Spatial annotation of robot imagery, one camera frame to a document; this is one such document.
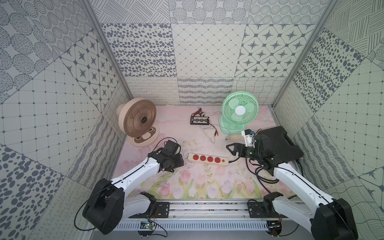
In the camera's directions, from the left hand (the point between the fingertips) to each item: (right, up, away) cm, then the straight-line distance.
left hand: (180, 159), depth 86 cm
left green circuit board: (-14, -27, -15) cm, 34 cm away
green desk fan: (+35, +29, +2) cm, 46 cm away
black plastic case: (+64, +6, +7) cm, 65 cm away
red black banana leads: (+24, +14, +19) cm, 34 cm away
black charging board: (+12, +22, +25) cm, 35 cm away
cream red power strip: (+17, -1, +4) cm, 17 cm away
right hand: (+30, +7, -3) cm, 31 cm away
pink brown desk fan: (-23, +24, -6) cm, 34 cm away
